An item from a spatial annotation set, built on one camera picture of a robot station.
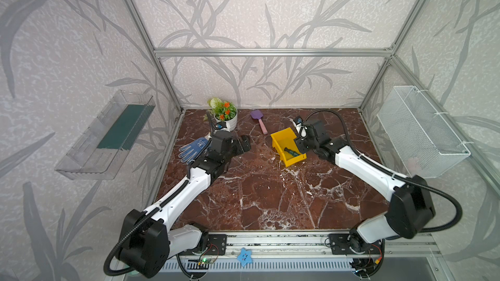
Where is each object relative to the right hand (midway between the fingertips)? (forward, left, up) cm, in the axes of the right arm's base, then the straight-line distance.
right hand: (301, 135), depth 87 cm
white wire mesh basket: (-16, -36, +16) cm, 43 cm away
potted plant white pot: (+17, +37, -2) cm, 41 cm away
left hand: (-4, +26, +2) cm, 27 cm away
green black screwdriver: (0, +2, -15) cm, 15 cm away
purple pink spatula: (+27, +21, -15) cm, 38 cm away
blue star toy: (-44, +24, -15) cm, 53 cm away
